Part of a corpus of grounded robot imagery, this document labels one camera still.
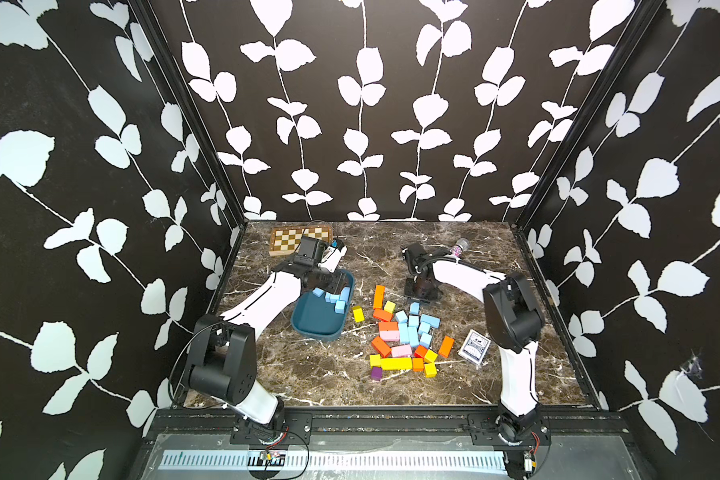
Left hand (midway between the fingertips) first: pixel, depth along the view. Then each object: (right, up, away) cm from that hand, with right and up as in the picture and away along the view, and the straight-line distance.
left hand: (342, 273), depth 89 cm
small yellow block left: (+5, -14, +4) cm, 15 cm away
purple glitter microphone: (+43, +9, +21) cm, 49 cm away
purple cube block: (+10, -28, -7) cm, 30 cm away
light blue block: (-2, -10, +6) cm, 12 cm away
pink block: (+18, -23, -3) cm, 29 cm away
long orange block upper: (+12, -9, +9) cm, 17 cm away
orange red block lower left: (+12, -21, -3) cm, 25 cm away
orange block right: (+32, -22, -1) cm, 38 cm away
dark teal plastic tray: (-9, -14, +4) cm, 17 cm away
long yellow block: (+16, -26, -5) cm, 31 cm away
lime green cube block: (+15, -11, +6) cm, 20 cm away
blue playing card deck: (+39, -22, -3) cm, 45 cm away
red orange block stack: (+14, -14, +4) cm, 20 cm away
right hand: (+21, -8, +8) cm, 24 cm away
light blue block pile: (+22, -17, +1) cm, 29 cm away
